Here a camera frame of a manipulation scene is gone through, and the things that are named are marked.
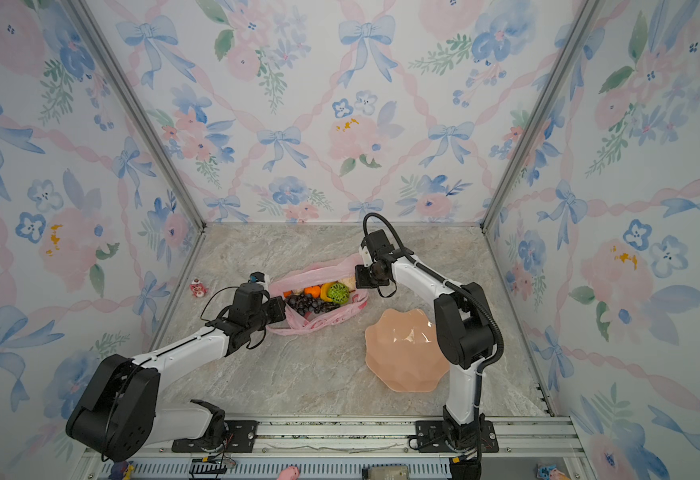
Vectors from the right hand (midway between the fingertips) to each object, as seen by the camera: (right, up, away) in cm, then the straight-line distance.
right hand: (359, 278), depth 95 cm
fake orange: (-15, -4, +2) cm, 16 cm away
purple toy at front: (-53, -40, -30) cm, 73 cm away
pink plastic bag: (-8, +3, -4) cm, 9 cm away
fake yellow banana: (-11, -4, +2) cm, 12 cm away
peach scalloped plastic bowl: (+14, -22, -3) cm, 26 cm away
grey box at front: (+6, -41, -29) cm, 50 cm away
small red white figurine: (-53, -3, +3) cm, 53 cm away
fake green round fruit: (-7, -5, 0) cm, 8 cm away
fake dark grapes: (-17, -8, -2) cm, 18 cm away
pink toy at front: (-16, -42, -27) cm, 53 cm away
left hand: (-22, -6, -6) cm, 23 cm away
